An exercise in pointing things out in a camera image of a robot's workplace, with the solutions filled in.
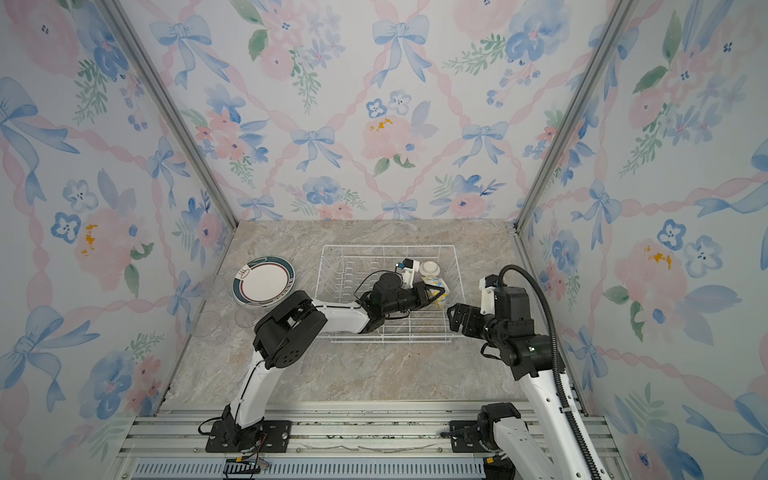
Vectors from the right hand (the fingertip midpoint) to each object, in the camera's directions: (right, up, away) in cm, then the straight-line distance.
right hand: (464, 311), depth 76 cm
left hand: (-2, +4, +9) cm, 10 cm away
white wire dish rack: (-34, +9, +29) cm, 45 cm away
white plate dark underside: (-61, +6, +23) cm, 65 cm away
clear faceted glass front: (-63, -5, +15) cm, 65 cm away
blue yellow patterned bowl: (-5, +6, +12) cm, 15 cm away
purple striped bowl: (-5, +10, +22) cm, 25 cm away
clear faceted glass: (-75, -6, +15) cm, 76 cm away
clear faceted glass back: (-76, +4, +23) cm, 80 cm away
